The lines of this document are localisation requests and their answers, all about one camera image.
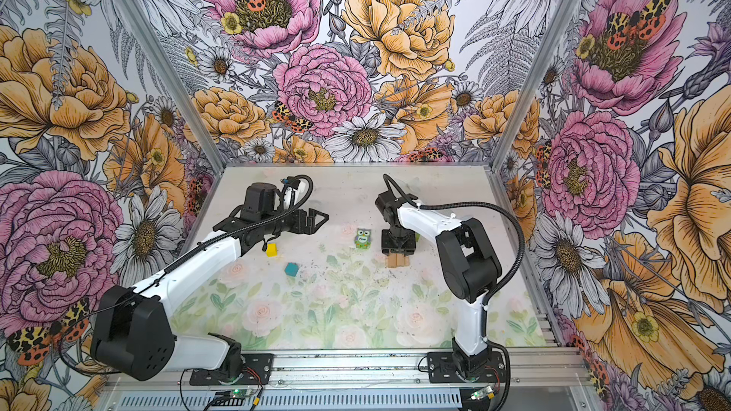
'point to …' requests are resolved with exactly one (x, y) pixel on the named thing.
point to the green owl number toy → (363, 238)
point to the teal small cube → (291, 269)
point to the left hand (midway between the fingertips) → (315, 223)
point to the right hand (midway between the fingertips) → (397, 259)
